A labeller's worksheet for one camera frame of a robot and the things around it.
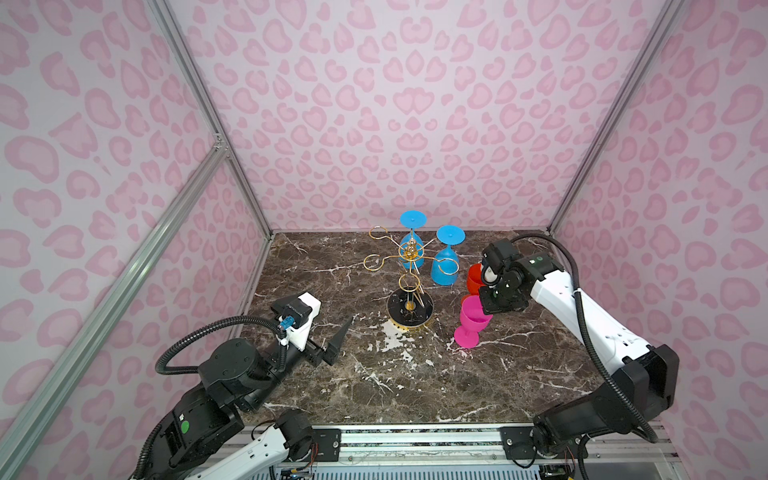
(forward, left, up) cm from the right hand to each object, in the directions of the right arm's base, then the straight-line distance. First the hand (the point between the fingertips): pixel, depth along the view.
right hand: (489, 305), depth 79 cm
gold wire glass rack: (+8, +21, -15) cm, 27 cm away
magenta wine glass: (-5, +5, 0) cm, 7 cm away
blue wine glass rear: (+8, +21, +11) cm, 25 cm away
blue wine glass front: (+10, +11, +5) cm, 16 cm away
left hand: (-13, +36, +23) cm, 45 cm away
